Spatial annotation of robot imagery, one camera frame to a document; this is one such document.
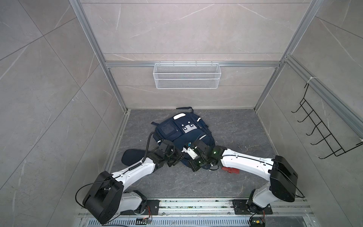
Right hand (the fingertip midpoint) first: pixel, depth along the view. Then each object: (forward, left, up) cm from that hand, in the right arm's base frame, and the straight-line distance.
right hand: (189, 165), depth 79 cm
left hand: (+7, +1, 0) cm, 7 cm away
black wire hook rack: (+8, -65, +22) cm, 69 cm away
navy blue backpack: (+28, +3, -1) cm, 28 cm away
